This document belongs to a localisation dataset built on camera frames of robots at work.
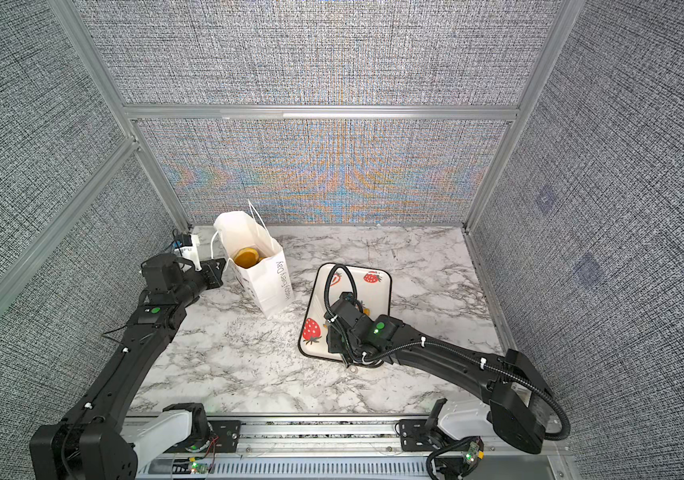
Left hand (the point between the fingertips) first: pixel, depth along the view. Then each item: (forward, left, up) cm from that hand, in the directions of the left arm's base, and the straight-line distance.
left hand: (226, 259), depth 80 cm
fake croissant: (+11, -1, -12) cm, 16 cm away
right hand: (-18, -27, -13) cm, 35 cm away
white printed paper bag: (-5, -11, -4) cm, 13 cm away
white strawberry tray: (+4, -43, -24) cm, 49 cm away
